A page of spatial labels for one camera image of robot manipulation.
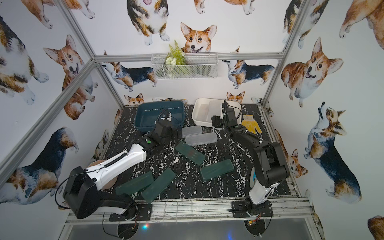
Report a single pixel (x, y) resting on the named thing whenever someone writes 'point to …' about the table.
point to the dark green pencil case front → (156, 188)
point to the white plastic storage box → (196, 108)
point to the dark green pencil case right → (215, 170)
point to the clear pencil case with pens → (203, 112)
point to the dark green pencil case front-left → (135, 185)
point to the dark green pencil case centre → (190, 153)
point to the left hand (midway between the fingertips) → (176, 125)
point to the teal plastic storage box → (148, 114)
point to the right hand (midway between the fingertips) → (215, 116)
